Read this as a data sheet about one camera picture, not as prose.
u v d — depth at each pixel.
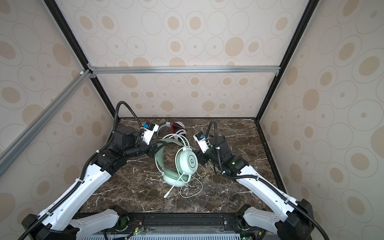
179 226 0.73
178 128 1.03
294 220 0.38
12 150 0.52
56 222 0.37
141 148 0.59
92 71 0.90
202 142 0.63
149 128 0.59
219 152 0.54
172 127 1.05
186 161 0.55
